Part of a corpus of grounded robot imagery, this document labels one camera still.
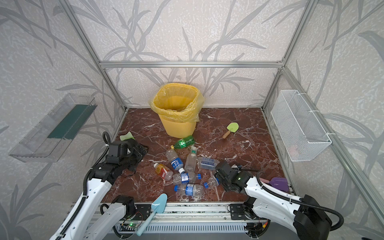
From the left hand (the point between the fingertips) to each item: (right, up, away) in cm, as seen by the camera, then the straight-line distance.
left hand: (148, 147), depth 78 cm
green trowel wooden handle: (+52, +9, +31) cm, 61 cm away
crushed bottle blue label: (+31, -21, +3) cm, 37 cm away
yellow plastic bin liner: (+14, +27, +24) cm, 39 cm away
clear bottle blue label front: (+23, -21, -2) cm, 31 cm away
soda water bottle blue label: (+32, -10, +7) cm, 34 cm away
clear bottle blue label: (+14, -9, +7) cm, 18 cm away
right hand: (+36, -15, +6) cm, 40 cm away
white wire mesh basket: (+70, +10, -15) cm, 72 cm away
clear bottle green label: (+22, -10, +14) cm, 28 cm away
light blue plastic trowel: (+6, -29, -2) cm, 30 cm away
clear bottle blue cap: (+20, -17, +3) cm, 26 cm away
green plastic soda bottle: (+17, 0, +16) cm, 23 cm away
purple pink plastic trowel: (+74, -22, +7) cm, 77 cm away
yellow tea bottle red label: (+8, -14, +3) cm, 17 cm away
